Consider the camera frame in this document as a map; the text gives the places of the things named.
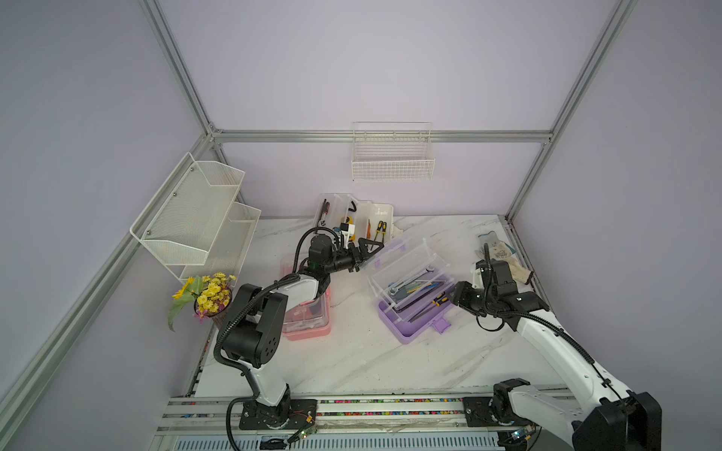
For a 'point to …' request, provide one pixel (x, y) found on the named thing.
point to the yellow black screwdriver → (384, 225)
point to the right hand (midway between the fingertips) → (453, 300)
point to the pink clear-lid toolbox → (307, 318)
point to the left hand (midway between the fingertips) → (379, 253)
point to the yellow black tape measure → (350, 220)
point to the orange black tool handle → (368, 229)
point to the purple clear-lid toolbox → (412, 287)
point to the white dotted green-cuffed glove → (490, 238)
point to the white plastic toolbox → (372, 221)
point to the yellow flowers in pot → (209, 294)
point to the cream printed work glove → (500, 252)
